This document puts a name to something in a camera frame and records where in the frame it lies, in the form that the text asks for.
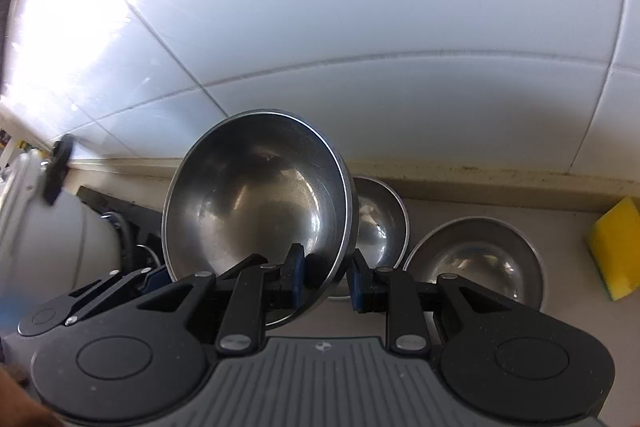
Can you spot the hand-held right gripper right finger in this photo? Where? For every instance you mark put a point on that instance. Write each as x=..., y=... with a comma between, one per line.
x=357, y=284

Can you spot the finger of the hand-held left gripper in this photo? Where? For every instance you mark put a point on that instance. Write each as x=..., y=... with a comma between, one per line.
x=115, y=289

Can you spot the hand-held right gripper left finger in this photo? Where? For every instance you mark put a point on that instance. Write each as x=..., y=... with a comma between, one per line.
x=297, y=279

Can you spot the medium steel bowl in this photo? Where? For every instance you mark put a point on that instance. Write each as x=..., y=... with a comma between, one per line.
x=380, y=217

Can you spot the small steel bowl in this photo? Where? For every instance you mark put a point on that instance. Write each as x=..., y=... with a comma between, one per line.
x=250, y=197

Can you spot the large steel bowl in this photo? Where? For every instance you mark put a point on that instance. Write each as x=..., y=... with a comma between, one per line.
x=475, y=257

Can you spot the person's left forearm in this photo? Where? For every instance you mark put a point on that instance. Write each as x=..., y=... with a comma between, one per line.
x=20, y=399

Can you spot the black gas stove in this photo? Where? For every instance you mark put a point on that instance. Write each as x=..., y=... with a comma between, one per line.
x=100, y=203

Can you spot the yellow sponge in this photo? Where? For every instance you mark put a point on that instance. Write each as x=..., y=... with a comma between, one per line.
x=617, y=247

